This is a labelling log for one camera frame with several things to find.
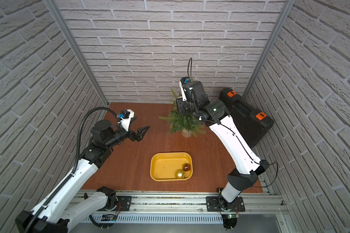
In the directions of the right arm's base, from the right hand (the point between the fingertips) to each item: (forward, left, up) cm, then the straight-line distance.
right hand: (184, 101), depth 67 cm
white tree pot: (+5, -1, -36) cm, 36 cm away
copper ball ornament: (-18, 0, -36) cm, 41 cm away
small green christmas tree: (0, +2, -16) cm, 16 cm away
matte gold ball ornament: (-22, +4, -35) cm, 42 cm away
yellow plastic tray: (-16, +13, -38) cm, 44 cm away
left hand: (-4, +20, -7) cm, 22 cm away
